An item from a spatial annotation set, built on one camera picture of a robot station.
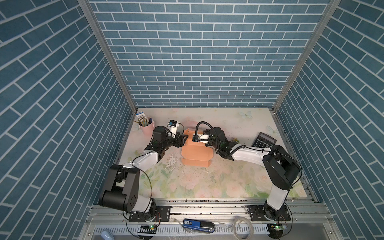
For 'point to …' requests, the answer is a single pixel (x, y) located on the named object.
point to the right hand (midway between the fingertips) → (204, 127)
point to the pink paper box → (196, 153)
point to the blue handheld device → (199, 225)
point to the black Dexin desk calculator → (264, 140)
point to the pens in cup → (143, 121)
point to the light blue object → (107, 235)
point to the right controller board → (275, 231)
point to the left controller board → (149, 229)
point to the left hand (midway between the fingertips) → (184, 134)
